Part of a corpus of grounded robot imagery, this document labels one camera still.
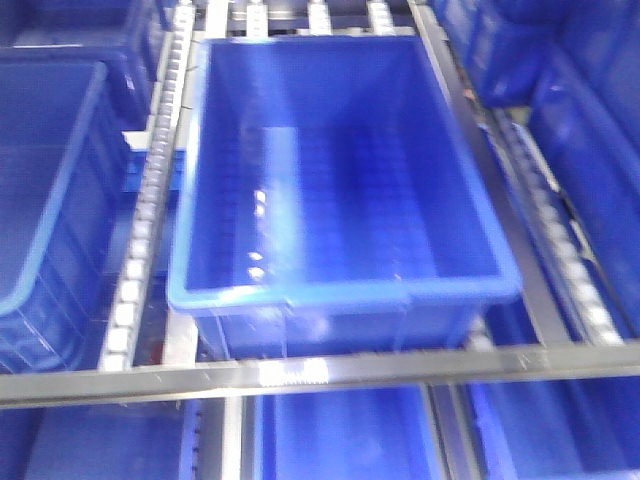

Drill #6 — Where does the steel rack with roller tracks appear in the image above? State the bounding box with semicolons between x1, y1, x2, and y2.
0;0;640;480

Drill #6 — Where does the blue plastic bin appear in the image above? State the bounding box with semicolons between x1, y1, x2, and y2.
167;34;524;361

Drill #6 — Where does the row of blue bins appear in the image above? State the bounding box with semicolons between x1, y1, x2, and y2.
0;0;640;480

